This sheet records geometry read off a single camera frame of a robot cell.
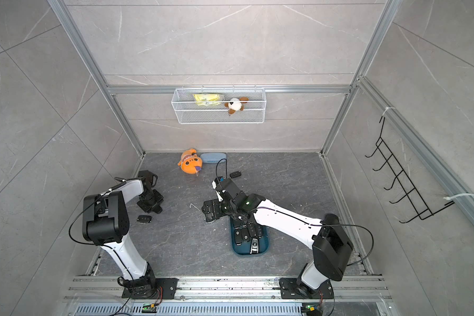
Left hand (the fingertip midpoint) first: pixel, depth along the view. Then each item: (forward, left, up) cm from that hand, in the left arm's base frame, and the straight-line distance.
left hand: (158, 202), depth 98 cm
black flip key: (-19, -40, 0) cm, 45 cm away
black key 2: (-10, +4, +2) cm, 10 cm away
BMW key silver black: (-24, -47, +2) cm, 53 cm away
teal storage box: (-24, -43, -1) cm, 49 cm away
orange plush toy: (+19, -15, +8) cm, 26 cm away
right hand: (-12, -30, +16) cm, 37 cm away
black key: (+15, -39, +1) cm, 42 cm away
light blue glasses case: (+28, -26, +2) cm, 38 cm away
